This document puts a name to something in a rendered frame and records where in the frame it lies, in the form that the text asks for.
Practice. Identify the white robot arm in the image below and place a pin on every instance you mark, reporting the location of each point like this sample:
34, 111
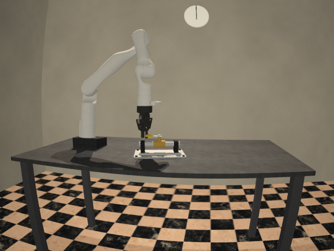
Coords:
144, 69

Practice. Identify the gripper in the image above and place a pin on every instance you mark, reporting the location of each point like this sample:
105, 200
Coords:
144, 121

